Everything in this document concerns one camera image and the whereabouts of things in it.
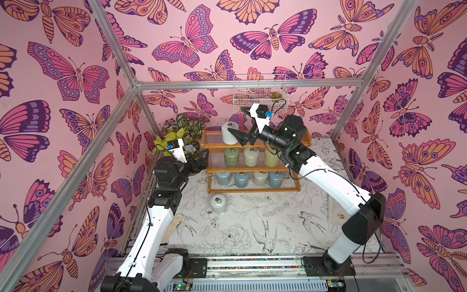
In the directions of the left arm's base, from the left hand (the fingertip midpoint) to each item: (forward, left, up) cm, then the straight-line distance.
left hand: (202, 150), depth 74 cm
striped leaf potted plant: (+24, +11, -10) cm, 29 cm away
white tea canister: (-12, -5, -24) cm, 27 cm away
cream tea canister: (+6, -21, -10) cm, 24 cm away
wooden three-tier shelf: (+4, -12, -18) cm, 22 cm away
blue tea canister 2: (+1, -16, -23) cm, 28 cm away
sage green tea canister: (+5, -12, -10) cm, 16 cm away
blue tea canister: (+2, -7, -23) cm, 25 cm away
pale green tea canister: (+2, -26, -24) cm, 35 cm away
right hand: (+2, -15, +16) cm, 22 cm away
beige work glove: (-17, +15, -31) cm, 39 cm away
